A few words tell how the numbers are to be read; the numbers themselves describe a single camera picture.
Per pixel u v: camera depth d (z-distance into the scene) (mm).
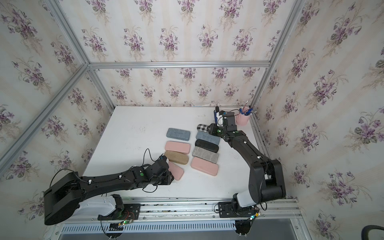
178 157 884
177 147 957
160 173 651
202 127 1039
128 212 717
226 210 730
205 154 905
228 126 675
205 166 868
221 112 802
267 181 430
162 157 786
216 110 1130
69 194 404
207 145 956
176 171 862
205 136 985
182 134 1010
